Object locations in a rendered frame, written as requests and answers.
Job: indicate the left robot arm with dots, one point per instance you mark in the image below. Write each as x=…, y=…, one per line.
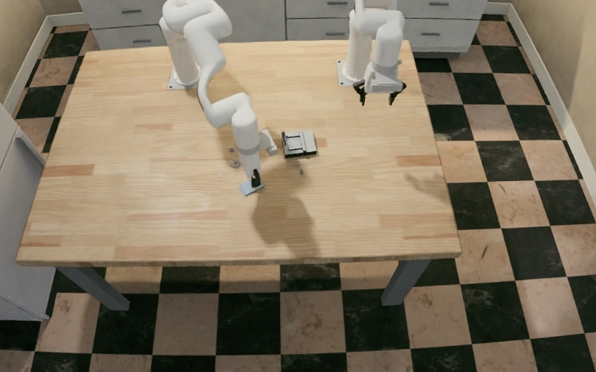
x=387, y=25

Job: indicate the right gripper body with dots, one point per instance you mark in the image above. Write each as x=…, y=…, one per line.
x=250, y=162

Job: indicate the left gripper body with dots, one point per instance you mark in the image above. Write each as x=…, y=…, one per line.
x=370, y=74

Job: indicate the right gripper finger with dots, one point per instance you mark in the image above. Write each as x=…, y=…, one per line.
x=257, y=180

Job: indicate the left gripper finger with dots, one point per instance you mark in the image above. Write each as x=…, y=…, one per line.
x=360, y=91
x=393, y=95

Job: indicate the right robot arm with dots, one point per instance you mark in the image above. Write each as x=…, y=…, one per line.
x=200, y=42

